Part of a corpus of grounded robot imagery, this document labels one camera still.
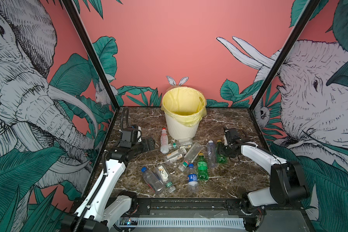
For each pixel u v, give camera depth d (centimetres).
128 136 57
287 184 43
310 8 70
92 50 86
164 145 93
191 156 91
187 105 100
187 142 96
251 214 72
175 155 89
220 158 88
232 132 73
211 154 90
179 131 107
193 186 80
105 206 43
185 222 74
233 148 66
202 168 83
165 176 80
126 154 52
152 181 81
